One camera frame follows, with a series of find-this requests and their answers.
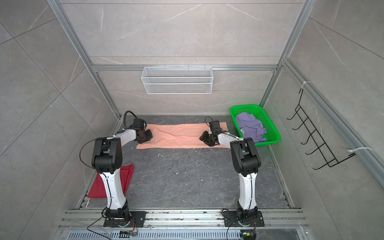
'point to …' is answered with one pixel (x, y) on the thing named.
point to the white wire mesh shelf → (177, 80)
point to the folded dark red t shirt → (97, 188)
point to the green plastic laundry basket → (272, 135)
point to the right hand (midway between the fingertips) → (201, 137)
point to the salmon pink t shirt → (179, 136)
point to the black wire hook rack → (331, 160)
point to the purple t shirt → (251, 128)
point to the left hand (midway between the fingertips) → (151, 133)
